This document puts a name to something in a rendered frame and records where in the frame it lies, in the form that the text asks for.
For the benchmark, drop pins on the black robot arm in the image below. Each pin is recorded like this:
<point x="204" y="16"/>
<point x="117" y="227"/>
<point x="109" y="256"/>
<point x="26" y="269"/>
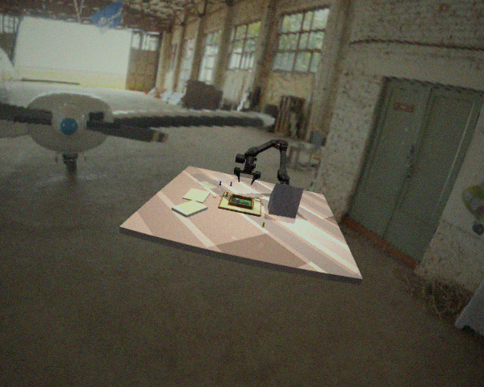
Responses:
<point x="250" y="156"/>

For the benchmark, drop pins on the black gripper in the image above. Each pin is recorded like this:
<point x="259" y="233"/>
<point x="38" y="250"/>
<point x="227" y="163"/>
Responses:
<point x="237" y="172"/>

